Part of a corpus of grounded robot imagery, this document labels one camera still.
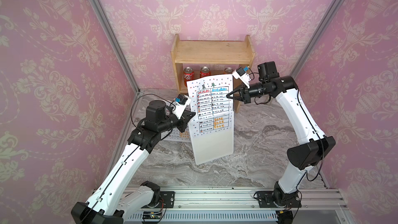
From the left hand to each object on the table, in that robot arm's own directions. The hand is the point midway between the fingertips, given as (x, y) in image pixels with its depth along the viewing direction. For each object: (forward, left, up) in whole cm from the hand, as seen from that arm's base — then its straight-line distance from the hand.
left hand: (194, 114), depth 68 cm
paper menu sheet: (+4, +11, -26) cm, 28 cm away
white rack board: (-11, +11, -2) cm, 15 cm away
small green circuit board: (-34, +19, -33) cm, 51 cm away
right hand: (+8, -16, +4) cm, 18 cm away
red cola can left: (+27, +4, 0) cm, 27 cm away
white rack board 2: (-4, -9, -14) cm, 17 cm away
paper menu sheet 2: (+3, -8, 0) cm, 9 cm away
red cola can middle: (+30, -5, +1) cm, 30 cm away
